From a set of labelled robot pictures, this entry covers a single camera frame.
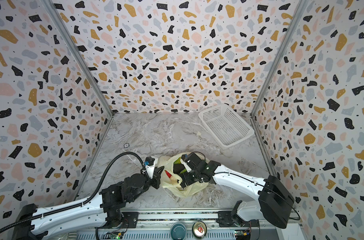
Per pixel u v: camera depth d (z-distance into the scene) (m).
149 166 0.61
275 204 0.41
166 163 0.73
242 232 0.71
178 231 0.71
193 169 0.62
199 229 0.63
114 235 0.70
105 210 0.52
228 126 1.13
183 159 0.76
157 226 0.73
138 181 0.54
